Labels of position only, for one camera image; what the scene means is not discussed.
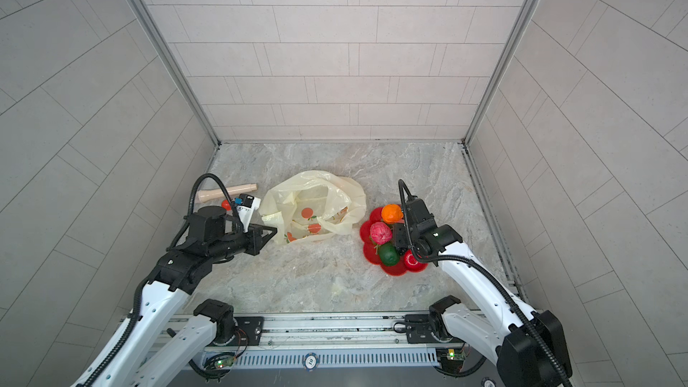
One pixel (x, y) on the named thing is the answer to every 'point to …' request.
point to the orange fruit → (391, 213)
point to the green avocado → (388, 253)
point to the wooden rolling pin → (235, 189)
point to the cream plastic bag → (313, 204)
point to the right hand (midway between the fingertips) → (398, 232)
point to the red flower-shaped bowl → (408, 262)
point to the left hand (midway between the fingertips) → (281, 229)
